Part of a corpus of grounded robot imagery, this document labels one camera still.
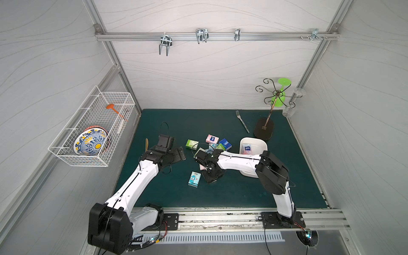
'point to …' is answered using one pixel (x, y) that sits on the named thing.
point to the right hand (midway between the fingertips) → (210, 177)
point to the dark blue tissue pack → (226, 144)
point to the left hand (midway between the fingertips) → (177, 156)
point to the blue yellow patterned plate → (91, 141)
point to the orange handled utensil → (111, 106)
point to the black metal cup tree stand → (264, 127)
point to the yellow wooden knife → (146, 143)
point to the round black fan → (309, 237)
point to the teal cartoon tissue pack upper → (212, 146)
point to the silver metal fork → (238, 116)
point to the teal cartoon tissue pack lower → (194, 179)
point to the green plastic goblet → (278, 100)
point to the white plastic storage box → (258, 145)
